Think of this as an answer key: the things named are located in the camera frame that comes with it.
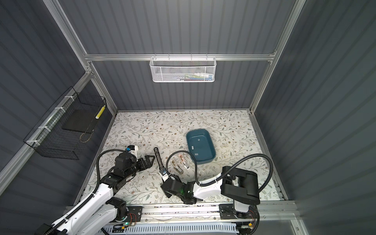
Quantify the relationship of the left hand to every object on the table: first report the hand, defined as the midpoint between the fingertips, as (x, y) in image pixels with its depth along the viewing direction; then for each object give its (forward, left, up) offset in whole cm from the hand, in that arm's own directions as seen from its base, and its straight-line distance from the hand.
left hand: (149, 159), depth 83 cm
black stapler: (+4, -4, -7) cm, 9 cm away
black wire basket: (0, +40, +23) cm, 46 cm away
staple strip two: (+11, -26, -9) cm, 30 cm away
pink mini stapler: (+1, -20, -8) cm, 21 cm away
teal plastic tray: (+13, -32, -8) cm, 35 cm away
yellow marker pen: (+23, +26, +18) cm, 39 cm away
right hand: (-12, -9, -6) cm, 16 cm away
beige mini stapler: (-5, -17, -8) cm, 20 cm away
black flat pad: (+14, +33, +20) cm, 41 cm away
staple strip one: (+17, -31, -8) cm, 36 cm away
